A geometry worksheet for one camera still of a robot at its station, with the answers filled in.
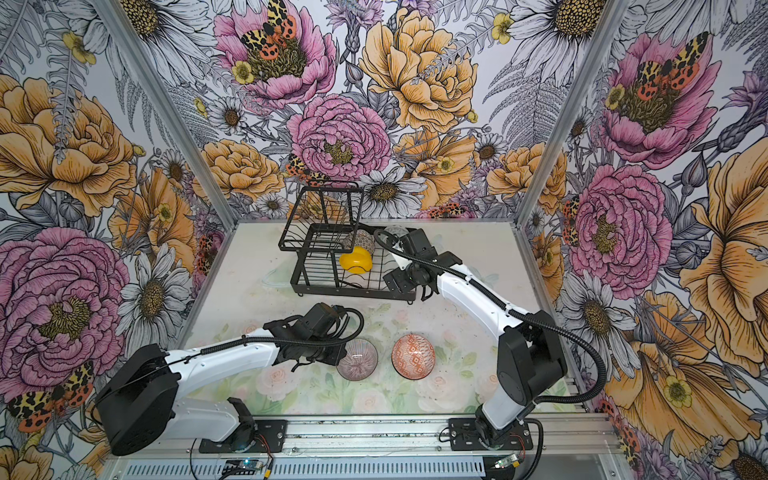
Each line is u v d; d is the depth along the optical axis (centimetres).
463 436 74
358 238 109
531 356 44
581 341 41
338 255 83
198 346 50
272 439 75
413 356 85
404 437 76
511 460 71
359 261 104
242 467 71
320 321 66
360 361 85
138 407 42
